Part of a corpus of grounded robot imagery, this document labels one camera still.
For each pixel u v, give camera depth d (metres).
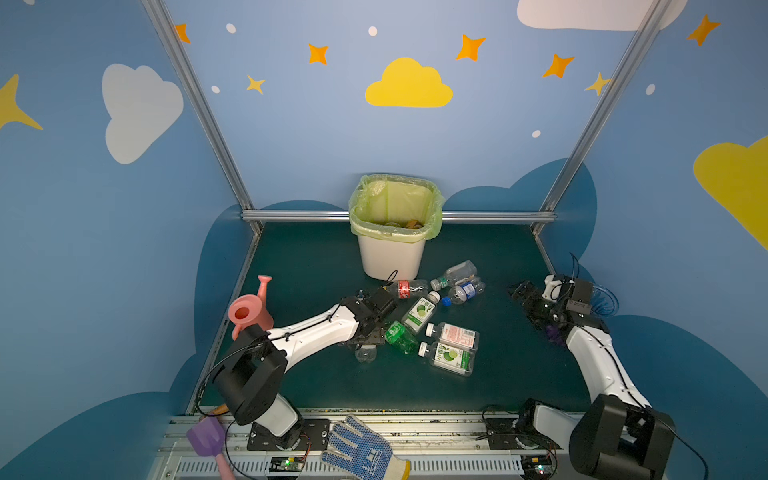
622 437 0.40
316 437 0.74
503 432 0.75
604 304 0.80
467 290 0.98
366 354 0.84
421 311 0.93
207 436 0.74
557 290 0.71
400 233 0.79
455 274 1.04
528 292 0.77
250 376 0.43
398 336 0.89
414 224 1.03
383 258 1.00
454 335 0.88
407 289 0.97
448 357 0.84
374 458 0.70
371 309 0.67
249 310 0.84
